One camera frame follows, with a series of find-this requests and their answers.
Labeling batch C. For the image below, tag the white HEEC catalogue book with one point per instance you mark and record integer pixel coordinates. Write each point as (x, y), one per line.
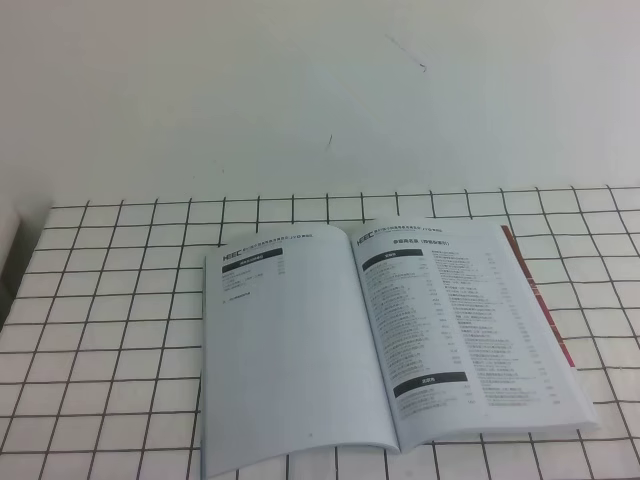
(400, 333)

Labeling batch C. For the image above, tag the white black-grid tablecloth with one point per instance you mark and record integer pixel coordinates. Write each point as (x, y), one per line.
(100, 354)

